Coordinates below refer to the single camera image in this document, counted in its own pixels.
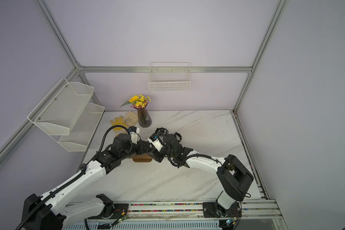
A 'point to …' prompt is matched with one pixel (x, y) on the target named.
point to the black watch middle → (179, 135)
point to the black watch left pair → (162, 131)
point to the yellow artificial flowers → (137, 101)
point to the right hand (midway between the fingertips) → (151, 151)
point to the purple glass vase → (144, 119)
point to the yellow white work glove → (118, 120)
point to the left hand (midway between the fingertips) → (146, 145)
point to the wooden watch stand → (144, 158)
